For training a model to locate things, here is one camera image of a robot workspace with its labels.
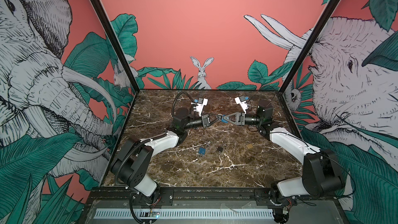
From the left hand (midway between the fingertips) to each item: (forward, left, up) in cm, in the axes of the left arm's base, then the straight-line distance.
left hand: (221, 117), depth 72 cm
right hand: (0, -2, -2) cm, 2 cm away
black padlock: (-4, -2, -28) cm, 28 cm away
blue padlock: (0, -1, -3) cm, 3 cm away
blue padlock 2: (-5, +9, -26) cm, 29 cm away
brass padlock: (-3, -20, -28) cm, 34 cm away
